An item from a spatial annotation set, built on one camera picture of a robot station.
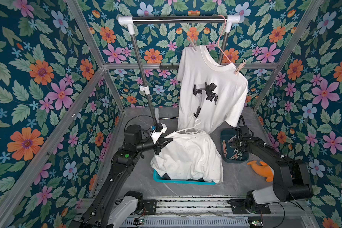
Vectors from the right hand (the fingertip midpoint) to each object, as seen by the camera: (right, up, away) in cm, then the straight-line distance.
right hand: (240, 143), depth 92 cm
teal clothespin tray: (-7, -7, -1) cm, 10 cm away
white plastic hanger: (-28, +14, +2) cm, 32 cm away
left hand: (-43, +6, -24) cm, 50 cm away
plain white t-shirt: (-33, -3, -16) cm, 37 cm away
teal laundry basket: (-48, -19, -11) cm, 53 cm away
